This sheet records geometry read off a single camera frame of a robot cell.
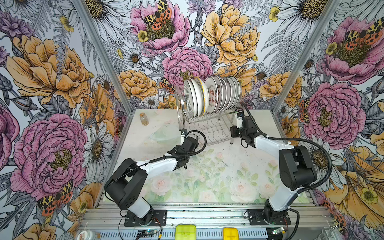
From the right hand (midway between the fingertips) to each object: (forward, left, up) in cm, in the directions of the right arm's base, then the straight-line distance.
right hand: (230, 131), depth 97 cm
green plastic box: (-51, +28, -7) cm, 59 cm away
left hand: (-10, +27, -1) cm, 29 cm away
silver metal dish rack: (+7, +9, -5) cm, 12 cm away
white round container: (-52, +68, 0) cm, 85 cm away
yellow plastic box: (-52, +8, -10) cm, 54 cm away
